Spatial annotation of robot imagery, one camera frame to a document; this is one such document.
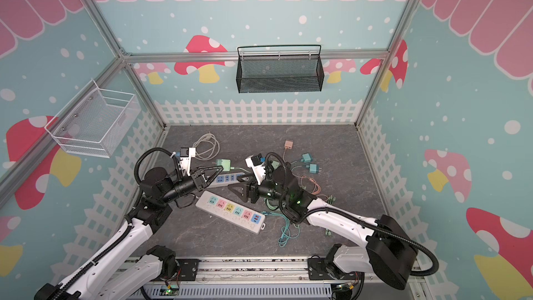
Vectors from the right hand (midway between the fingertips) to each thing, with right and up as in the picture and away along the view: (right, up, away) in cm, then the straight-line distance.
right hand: (232, 183), depth 68 cm
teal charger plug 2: (+33, +2, +32) cm, 46 cm away
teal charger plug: (+30, +7, +34) cm, 46 cm away
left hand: (-4, +3, +2) cm, 5 cm away
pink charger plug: (+22, +13, +41) cm, 48 cm away
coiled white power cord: (-24, +17, +44) cm, 53 cm away
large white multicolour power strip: (-4, -15, +17) cm, 23 cm away
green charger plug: (-3, +6, +2) cm, 7 cm away
